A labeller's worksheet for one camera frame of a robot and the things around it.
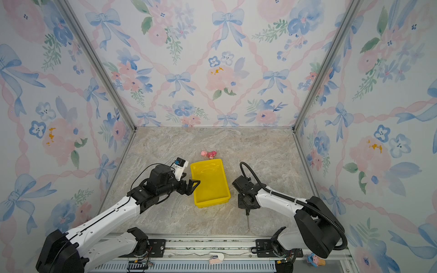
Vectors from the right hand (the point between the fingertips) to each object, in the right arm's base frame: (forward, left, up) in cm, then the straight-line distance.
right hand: (244, 202), depth 88 cm
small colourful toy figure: (-25, -27, +3) cm, 37 cm away
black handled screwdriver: (-6, -1, +1) cm, 6 cm away
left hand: (+6, +25, +16) cm, 30 cm away
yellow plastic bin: (+7, +16, 0) cm, 17 cm away
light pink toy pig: (+29, +23, +4) cm, 37 cm away
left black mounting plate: (-21, +40, 0) cm, 45 cm away
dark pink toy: (+28, +18, +3) cm, 33 cm away
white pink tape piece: (-25, +12, +3) cm, 27 cm away
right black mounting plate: (-21, -7, +1) cm, 22 cm away
